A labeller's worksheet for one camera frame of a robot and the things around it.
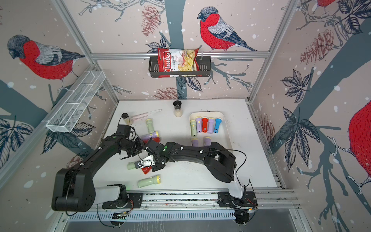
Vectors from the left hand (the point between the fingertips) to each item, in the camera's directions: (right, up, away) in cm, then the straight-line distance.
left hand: (147, 144), depth 87 cm
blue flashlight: (+47, +13, +17) cm, 51 cm away
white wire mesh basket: (-37, +17, -16) cm, 44 cm away
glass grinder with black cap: (+17, +21, +20) cm, 34 cm away
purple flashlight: (+33, +11, +14) cm, 37 cm away
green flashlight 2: (+29, +12, +14) cm, 34 cm away
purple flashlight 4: (+38, +1, +6) cm, 38 cm away
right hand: (+4, -8, -5) cm, 10 cm away
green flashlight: (-3, +10, +16) cm, 19 cm away
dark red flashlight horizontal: (+4, +1, +8) cm, 9 cm away
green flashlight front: (+7, -18, -9) cm, 21 cm away
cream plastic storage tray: (+49, +3, +10) cm, 50 cm away
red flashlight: (+1, -13, -5) cm, 14 cm away
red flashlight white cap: (+37, +11, +16) cm, 42 cm away
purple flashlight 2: (+42, +13, +16) cm, 47 cm away
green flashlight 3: (-9, -12, -2) cm, 15 cm away
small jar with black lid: (-19, +15, +15) cm, 28 cm away
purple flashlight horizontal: (+2, +4, +10) cm, 11 cm away
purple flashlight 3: (+30, 0, +5) cm, 30 cm away
